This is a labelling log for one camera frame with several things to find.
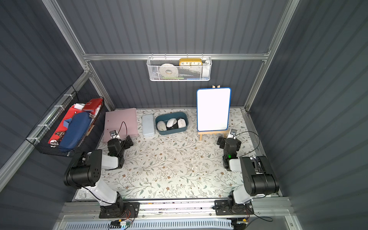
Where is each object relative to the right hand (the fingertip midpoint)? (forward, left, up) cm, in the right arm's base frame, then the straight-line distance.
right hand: (233, 136), depth 92 cm
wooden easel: (+6, +5, -4) cm, 9 cm away
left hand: (0, +73, -2) cm, 73 cm away
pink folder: (+20, +80, -8) cm, 83 cm away
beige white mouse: (+11, +49, -3) cm, 50 cm away
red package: (+6, +83, +22) cm, 86 cm away
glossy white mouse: (+15, +43, -4) cm, 46 cm away
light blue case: (+15, +60, -7) cm, 63 cm away
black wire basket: (-19, +93, +27) cm, 99 cm away
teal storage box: (+24, +39, -6) cm, 46 cm away
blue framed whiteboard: (+11, +13, +14) cm, 23 cm away
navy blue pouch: (-10, +85, +22) cm, 88 cm away
